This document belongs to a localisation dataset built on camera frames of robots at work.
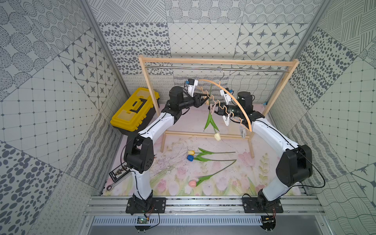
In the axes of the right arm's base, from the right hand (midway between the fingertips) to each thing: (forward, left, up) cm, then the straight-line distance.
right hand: (209, 109), depth 79 cm
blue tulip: (-16, +11, -27) cm, 33 cm away
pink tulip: (-31, +9, -27) cm, 42 cm away
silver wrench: (-33, +55, -28) cm, 70 cm away
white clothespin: (-11, -8, +3) cm, 14 cm away
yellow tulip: (-12, +2, -28) cm, 31 cm away
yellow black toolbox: (+7, +44, -10) cm, 46 cm away
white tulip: (-5, -1, -4) cm, 6 cm away
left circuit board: (-48, +34, -30) cm, 66 cm away
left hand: (+6, +1, +7) cm, 9 cm away
